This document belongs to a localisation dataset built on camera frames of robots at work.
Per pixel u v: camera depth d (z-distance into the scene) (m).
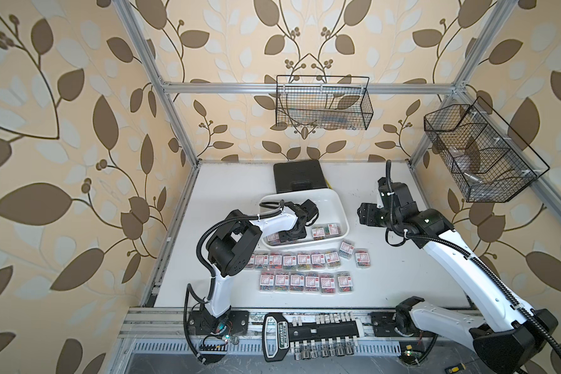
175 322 0.75
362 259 0.87
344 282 0.81
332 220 0.99
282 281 0.81
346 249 0.89
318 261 0.86
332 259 0.87
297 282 0.81
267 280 0.81
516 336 0.36
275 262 0.86
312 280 0.81
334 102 0.96
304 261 0.87
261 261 0.86
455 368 0.67
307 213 0.72
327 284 0.81
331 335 0.72
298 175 1.12
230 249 0.51
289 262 0.85
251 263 0.86
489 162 0.72
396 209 0.54
